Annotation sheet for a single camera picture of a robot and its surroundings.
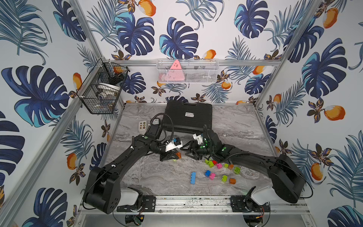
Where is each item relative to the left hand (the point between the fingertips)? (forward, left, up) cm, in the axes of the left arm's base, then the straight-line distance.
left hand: (176, 152), depth 79 cm
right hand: (0, -3, +2) cm, 4 cm away
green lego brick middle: (0, -31, -13) cm, 34 cm away
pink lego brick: (-8, -22, -11) cm, 26 cm away
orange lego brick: (-2, -2, 0) cm, 3 cm away
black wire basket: (+26, +47, +17) cm, 56 cm away
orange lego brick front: (-10, -34, -13) cm, 37 cm away
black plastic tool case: (+30, -5, -6) cm, 31 cm away
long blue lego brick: (-10, -11, -12) cm, 19 cm away
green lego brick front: (-9, -29, -12) cm, 32 cm away
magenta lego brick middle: (-2, -26, -11) cm, 29 cm away
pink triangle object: (+44, +4, +22) cm, 49 cm away
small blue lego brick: (-6, -19, -12) cm, 24 cm away
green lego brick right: (-3, -37, -13) cm, 40 cm away
